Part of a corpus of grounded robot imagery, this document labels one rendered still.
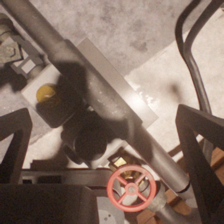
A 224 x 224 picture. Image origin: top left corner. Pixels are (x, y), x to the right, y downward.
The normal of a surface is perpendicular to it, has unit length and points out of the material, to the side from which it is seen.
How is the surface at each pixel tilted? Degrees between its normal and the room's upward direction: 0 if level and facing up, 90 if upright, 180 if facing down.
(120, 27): 0
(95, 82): 25
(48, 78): 0
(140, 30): 0
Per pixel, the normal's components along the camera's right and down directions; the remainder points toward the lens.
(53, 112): 0.00, 0.09
